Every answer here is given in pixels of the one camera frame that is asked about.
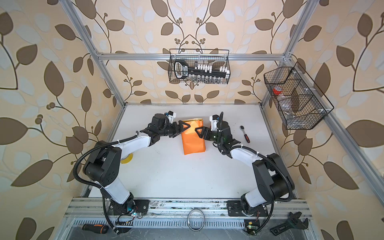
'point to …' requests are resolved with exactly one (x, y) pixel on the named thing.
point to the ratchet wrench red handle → (247, 138)
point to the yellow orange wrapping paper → (191, 141)
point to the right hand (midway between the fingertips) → (199, 131)
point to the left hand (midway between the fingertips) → (188, 127)
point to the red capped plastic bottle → (277, 90)
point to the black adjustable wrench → (293, 222)
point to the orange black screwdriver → (97, 228)
